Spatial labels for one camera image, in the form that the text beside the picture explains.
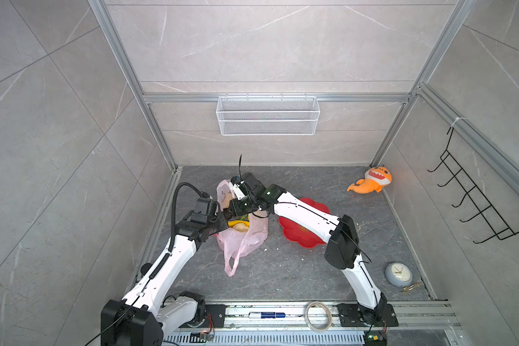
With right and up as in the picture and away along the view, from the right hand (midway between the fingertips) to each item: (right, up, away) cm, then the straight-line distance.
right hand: (233, 209), depth 83 cm
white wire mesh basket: (+14, +43, +17) cm, 48 cm away
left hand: (-3, -3, -1) cm, 4 cm away
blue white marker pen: (+13, -35, -10) cm, 39 cm away
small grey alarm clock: (+64, -24, -4) cm, 68 cm away
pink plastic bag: (+1, -12, -7) cm, 14 cm away
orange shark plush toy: (+68, +13, +22) cm, 73 cm away
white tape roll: (+35, -35, -10) cm, 51 cm away
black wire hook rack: (+80, +10, -12) cm, 81 cm away
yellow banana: (-2, -8, +11) cm, 13 cm away
